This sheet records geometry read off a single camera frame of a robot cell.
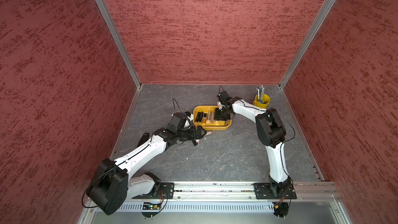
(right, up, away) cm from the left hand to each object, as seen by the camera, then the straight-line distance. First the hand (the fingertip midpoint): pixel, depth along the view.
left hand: (199, 136), depth 81 cm
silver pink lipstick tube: (+6, +8, +19) cm, 21 cm away
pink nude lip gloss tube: (+6, -1, +12) cm, 14 cm away
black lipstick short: (+1, +8, +19) cm, 21 cm away
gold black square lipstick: (+3, +8, +18) cm, 19 cm away
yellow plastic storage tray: (+11, +3, +16) cm, 20 cm away
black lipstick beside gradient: (-3, -5, +8) cm, 10 cm away
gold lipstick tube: (+8, +8, +18) cm, 21 cm away
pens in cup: (+39, +26, +14) cm, 48 cm away
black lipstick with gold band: (-1, +8, +19) cm, 20 cm away
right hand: (+11, +7, +18) cm, 22 cm away
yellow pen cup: (+45, +19, +19) cm, 52 cm away
